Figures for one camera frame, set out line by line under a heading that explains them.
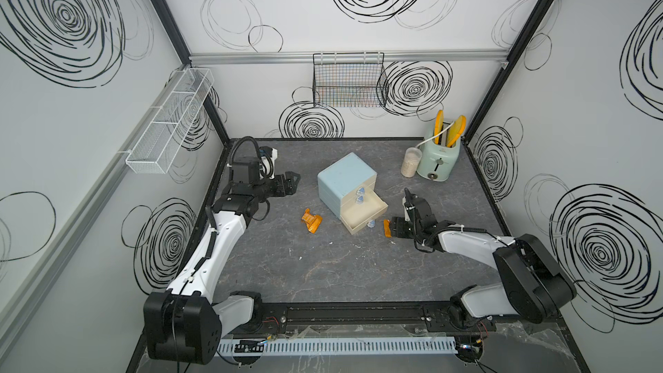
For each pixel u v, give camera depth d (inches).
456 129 37.7
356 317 29.9
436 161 37.9
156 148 28.4
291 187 28.2
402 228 32.5
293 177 28.7
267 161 26.6
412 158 39.5
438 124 38.1
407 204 29.8
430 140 38.9
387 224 36.2
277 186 27.8
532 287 16.8
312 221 36.6
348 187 33.6
